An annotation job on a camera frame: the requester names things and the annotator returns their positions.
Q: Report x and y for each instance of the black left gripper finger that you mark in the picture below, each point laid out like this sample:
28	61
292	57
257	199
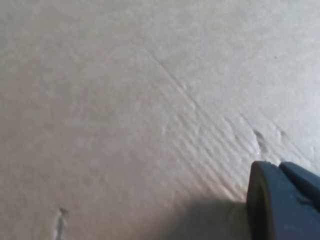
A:
283	202

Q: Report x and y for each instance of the brown shoebox drawer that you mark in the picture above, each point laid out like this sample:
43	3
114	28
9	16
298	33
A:
140	119

